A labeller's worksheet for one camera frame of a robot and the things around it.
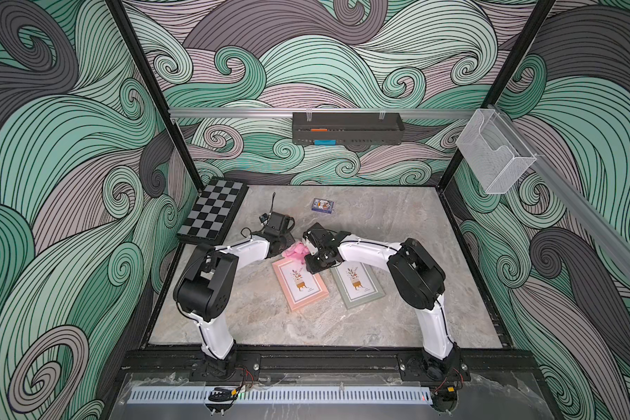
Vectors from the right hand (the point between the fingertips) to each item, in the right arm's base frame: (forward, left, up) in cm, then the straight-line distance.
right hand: (314, 266), depth 95 cm
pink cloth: (+3, +6, +7) cm, 10 cm away
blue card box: (+27, -4, +3) cm, 28 cm away
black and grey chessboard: (+22, +42, +4) cm, 48 cm away
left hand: (+10, +10, +6) cm, 15 cm away
